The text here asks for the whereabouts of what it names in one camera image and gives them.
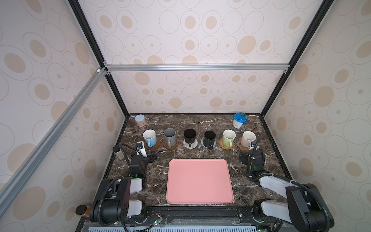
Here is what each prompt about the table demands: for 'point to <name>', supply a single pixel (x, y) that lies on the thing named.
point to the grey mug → (170, 135)
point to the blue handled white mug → (149, 137)
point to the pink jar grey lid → (140, 120)
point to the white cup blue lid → (239, 119)
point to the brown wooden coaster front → (172, 148)
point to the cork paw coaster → (242, 148)
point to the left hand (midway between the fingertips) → (150, 145)
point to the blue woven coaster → (202, 143)
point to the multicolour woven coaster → (193, 145)
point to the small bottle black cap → (117, 150)
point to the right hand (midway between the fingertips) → (257, 153)
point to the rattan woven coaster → (222, 145)
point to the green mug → (228, 137)
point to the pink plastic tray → (199, 181)
